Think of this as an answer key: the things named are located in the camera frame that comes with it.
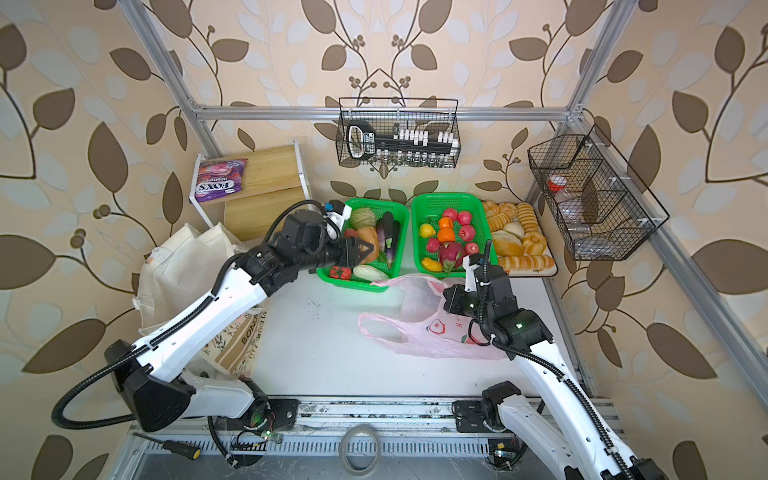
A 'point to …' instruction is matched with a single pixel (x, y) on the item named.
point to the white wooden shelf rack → (275, 180)
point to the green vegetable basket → (401, 213)
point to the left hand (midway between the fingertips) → (372, 247)
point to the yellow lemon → (427, 230)
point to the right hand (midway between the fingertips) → (445, 295)
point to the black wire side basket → (604, 208)
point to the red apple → (467, 233)
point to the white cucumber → (369, 273)
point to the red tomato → (339, 272)
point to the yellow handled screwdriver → (178, 448)
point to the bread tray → (521, 244)
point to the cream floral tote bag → (188, 270)
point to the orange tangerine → (446, 235)
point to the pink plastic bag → (426, 327)
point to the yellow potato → (369, 235)
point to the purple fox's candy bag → (218, 178)
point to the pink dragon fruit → (450, 255)
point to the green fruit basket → (453, 210)
